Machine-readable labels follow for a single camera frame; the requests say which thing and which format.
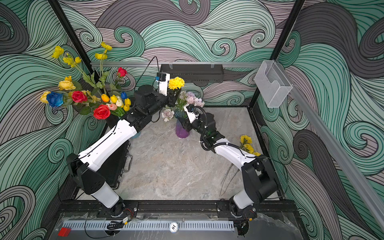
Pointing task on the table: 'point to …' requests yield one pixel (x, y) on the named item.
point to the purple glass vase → (180, 132)
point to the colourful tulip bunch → (117, 105)
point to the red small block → (64, 232)
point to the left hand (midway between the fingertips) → (178, 84)
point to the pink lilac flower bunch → (185, 98)
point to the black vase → (112, 120)
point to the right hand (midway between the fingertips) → (179, 114)
